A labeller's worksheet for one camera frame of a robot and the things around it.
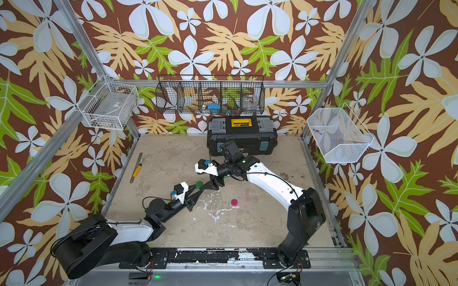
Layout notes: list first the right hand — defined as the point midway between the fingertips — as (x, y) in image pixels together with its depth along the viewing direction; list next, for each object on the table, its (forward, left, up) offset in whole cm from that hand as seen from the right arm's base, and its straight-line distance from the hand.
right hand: (200, 177), depth 74 cm
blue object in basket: (+39, -4, +7) cm, 40 cm away
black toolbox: (+31, -26, -6) cm, 41 cm away
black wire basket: (+48, -2, +9) cm, 49 cm away
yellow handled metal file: (+19, +41, -21) cm, 50 cm away
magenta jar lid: (-1, -15, -22) cm, 27 cm away
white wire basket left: (+32, +45, +13) cm, 57 cm away
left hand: (-1, 0, -5) cm, 5 cm away
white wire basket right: (+20, -66, +4) cm, 69 cm away
